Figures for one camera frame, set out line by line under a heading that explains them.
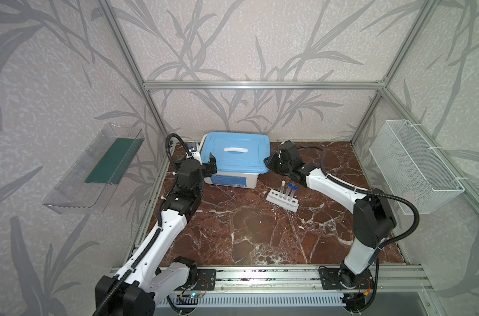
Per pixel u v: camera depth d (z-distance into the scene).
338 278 0.73
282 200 0.91
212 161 0.70
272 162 0.79
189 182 0.54
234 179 0.92
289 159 0.68
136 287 0.38
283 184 0.85
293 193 0.86
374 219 0.47
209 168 0.71
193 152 0.62
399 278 0.75
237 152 0.91
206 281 0.72
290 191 0.85
